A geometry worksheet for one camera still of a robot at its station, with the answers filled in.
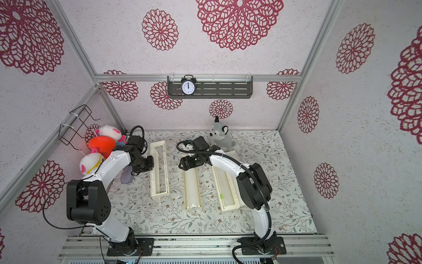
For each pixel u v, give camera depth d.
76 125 0.79
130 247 0.67
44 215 0.42
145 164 0.79
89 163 0.81
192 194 0.84
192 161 0.79
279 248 0.71
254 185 0.51
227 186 0.86
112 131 0.95
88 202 0.45
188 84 0.90
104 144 0.88
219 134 0.95
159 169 1.00
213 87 1.00
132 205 0.86
